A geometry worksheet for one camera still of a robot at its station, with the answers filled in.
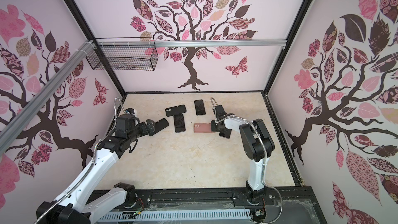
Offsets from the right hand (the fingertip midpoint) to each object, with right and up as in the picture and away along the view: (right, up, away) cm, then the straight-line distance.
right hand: (215, 126), depth 101 cm
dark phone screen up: (-25, +2, +4) cm, 25 cm away
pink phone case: (-9, -1, 0) cm, 9 cm away
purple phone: (+8, -6, +2) cm, 10 cm away
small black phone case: (-28, +10, +10) cm, 32 cm away
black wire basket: (-58, +46, -6) cm, 75 cm away
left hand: (-38, +2, -20) cm, 43 cm away
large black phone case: (-37, 0, 0) cm, 37 cm away
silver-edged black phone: (-11, +12, +10) cm, 19 cm away
